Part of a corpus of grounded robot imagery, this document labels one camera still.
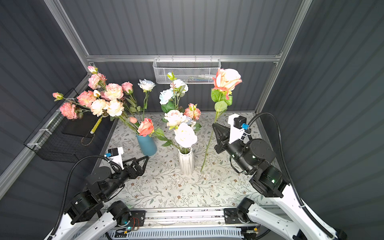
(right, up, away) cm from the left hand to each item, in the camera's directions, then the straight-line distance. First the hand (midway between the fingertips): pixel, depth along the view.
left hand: (143, 158), depth 66 cm
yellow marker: (-28, +13, +7) cm, 31 cm away
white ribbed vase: (+19, -5, +11) cm, 22 cm away
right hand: (+31, +14, -12) cm, 36 cm away
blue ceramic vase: (-5, +3, +22) cm, 22 cm away
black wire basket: (-37, +8, +5) cm, 38 cm away
